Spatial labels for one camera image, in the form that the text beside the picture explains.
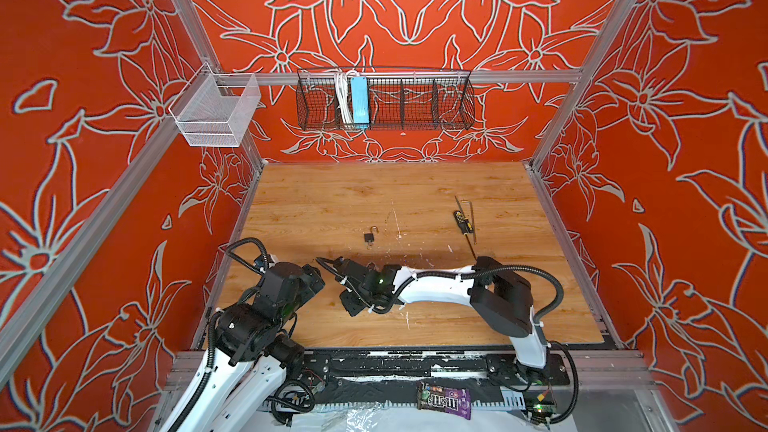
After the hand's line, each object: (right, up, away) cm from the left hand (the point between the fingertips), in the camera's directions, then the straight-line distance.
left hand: (310, 279), depth 73 cm
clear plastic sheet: (+12, -30, -6) cm, 33 cm away
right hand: (+6, -9, +10) cm, 15 cm away
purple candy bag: (+35, -27, -5) cm, 45 cm away
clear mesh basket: (-35, +44, +13) cm, 57 cm away
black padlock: (+14, +7, +25) cm, 29 cm away
